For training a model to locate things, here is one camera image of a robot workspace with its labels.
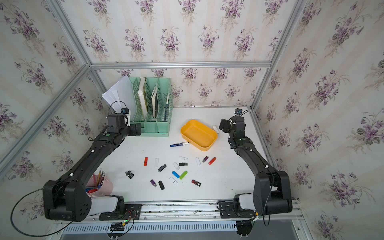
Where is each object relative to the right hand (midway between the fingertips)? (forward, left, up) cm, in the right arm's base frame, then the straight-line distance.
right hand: (231, 120), depth 87 cm
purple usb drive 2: (-31, +45, -18) cm, 58 cm away
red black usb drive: (-31, +21, -18) cm, 41 cm away
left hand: (-5, +57, +1) cm, 57 cm away
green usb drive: (-27, +29, -19) cm, 44 cm away
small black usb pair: (-28, +58, -17) cm, 67 cm away
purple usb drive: (-16, +15, -18) cm, 29 cm away
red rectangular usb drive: (-18, +52, -18) cm, 58 cm away
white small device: (+6, +8, -16) cm, 19 cm away
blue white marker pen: (-6, +32, -18) cm, 37 cm away
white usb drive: (-21, +33, -18) cm, 43 cm away
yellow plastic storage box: (+3, +19, -19) cm, 27 cm away
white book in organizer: (+16, +56, +7) cm, 58 cm away
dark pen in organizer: (+17, +42, -6) cm, 46 cm away
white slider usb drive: (-30, +34, -19) cm, 49 cm away
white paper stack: (+18, +71, +3) cm, 73 cm away
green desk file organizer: (+4, +48, -13) cm, 50 cm away
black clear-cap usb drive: (-19, +29, -19) cm, 40 cm away
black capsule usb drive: (-32, +40, -19) cm, 55 cm away
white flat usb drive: (-18, +20, -19) cm, 32 cm away
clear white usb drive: (-19, +45, -19) cm, 53 cm away
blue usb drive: (-26, +32, -19) cm, 46 cm away
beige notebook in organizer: (+18, +49, +1) cm, 52 cm away
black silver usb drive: (-22, +41, -18) cm, 50 cm away
